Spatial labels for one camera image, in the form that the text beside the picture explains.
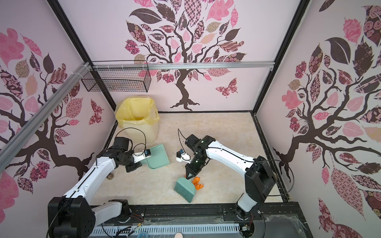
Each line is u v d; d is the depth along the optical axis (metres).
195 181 0.83
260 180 0.43
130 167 0.73
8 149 0.50
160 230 0.70
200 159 0.65
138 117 0.97
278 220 0.72
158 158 0.88
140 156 0.73
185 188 0.75
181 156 0.71
